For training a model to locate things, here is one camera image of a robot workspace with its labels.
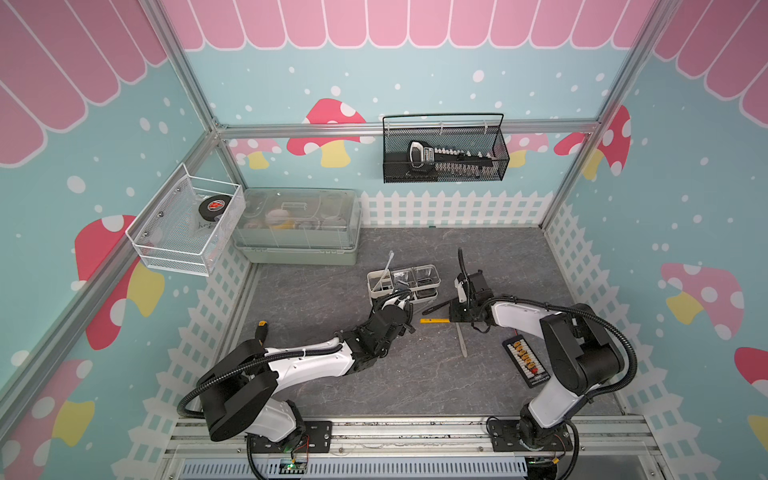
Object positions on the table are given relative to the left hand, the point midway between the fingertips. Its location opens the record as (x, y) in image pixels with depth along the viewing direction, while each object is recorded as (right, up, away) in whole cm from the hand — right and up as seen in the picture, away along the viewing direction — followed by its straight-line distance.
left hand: (398, 304), depth 84 cm
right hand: (+18, -4, +12) cm, 22 cm away
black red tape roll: (-49, +27, -5) cm, 56 cm away
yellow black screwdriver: (-42, -9, +7) cm, 44 cm away
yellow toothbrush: (+12, -7, +10) cm, 17 cm away
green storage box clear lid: (-33, +24, +16) cm, 44 cm away
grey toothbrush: (+20, -14, +5) cm, 25 cm away
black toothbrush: (+12, -3, +13) cm, 18 cm away
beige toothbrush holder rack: (+7, +6, +9) cm, 13 cm away
